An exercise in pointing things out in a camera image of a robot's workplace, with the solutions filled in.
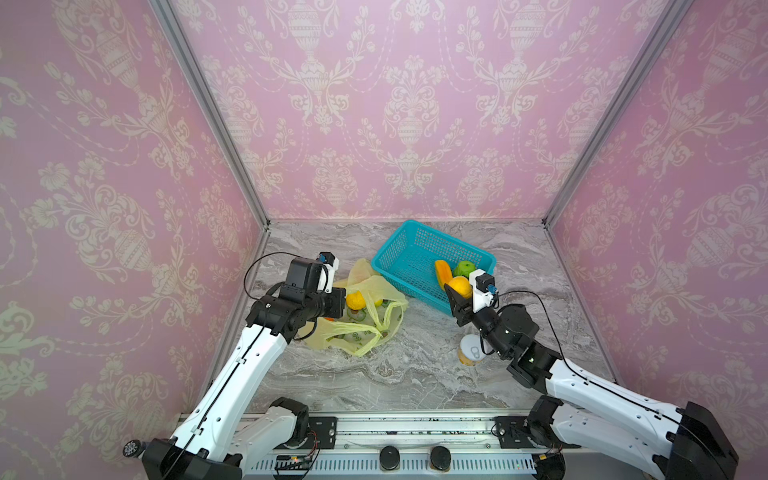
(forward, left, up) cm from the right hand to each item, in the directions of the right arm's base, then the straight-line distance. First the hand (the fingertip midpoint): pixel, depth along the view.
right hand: (457, 281), depth 74 cm
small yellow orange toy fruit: (-3, 0, +3) cm, 4 cm away
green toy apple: (+18, -9, -19) cm, 28 cm away
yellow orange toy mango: (+17, -1, -20) cm, 26 cm away
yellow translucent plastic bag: (-10, +24, -5) cm, 26 cm away
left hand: (-1, +28, -3) cm, 28 cm away
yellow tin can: (-10, -5, -19) cm, 22 cm away
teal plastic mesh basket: (+26, +10, -25) cm, 38 cm away
